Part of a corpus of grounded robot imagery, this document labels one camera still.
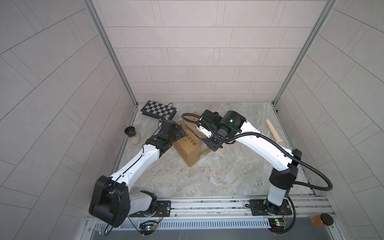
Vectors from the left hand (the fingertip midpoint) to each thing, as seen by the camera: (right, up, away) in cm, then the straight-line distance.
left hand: (180, 130), depth 85 cm
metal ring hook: (-31, -40, -23) cm, 55 cm away
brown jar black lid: (+62, -35, -23) cm, 74 cm away
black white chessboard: (-20, +12, +26) cm, 35 cm away
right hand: (+16, -5, -15) cm, 23 cm away
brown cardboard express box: (+8, -6, -10) cm, 14 cm away
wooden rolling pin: (+61, -7, +7) cm, 61 cm away
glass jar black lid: (-30, -1, +2) cm, 30 cm away
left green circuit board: (-12, -40, -20) cm, 47 cm away
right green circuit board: (+47, -41, -17) cm, 65 cm away
